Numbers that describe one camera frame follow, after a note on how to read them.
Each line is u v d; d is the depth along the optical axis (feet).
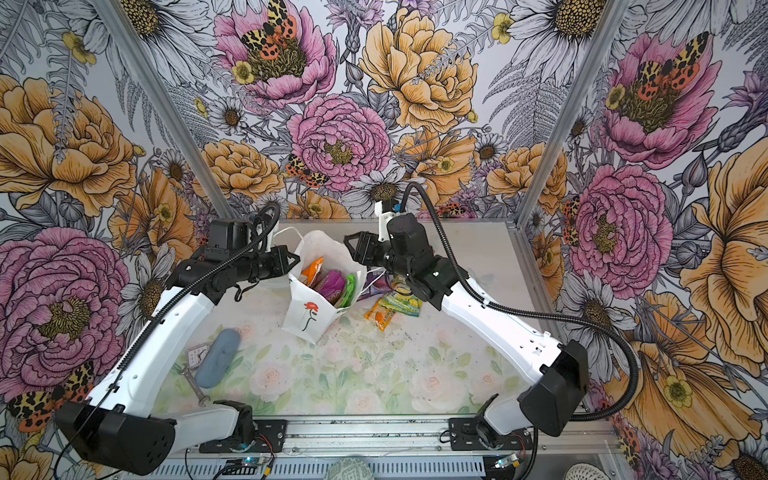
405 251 1.74
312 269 2.79
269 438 2.41
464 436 2.40
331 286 2.86
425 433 2.50
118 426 1.21
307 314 2.57
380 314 3.09
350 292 2.67
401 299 3.17
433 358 2.86
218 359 2.72
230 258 1.79
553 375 1.33
